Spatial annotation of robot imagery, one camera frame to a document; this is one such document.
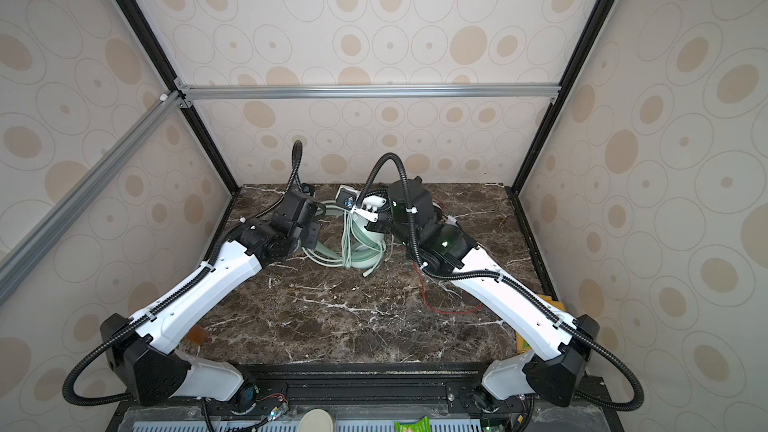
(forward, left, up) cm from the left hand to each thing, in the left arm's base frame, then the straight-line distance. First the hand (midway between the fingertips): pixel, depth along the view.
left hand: (314, 220), depth 77 cm
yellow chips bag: (-23, -56, -25) cm, 65 cm away
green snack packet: (-42, -27, -23) cm, 55 cm away
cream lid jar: (-41, -4, -17) cm, 45 cm away
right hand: (0, -16, +14) cm, 21 cm away
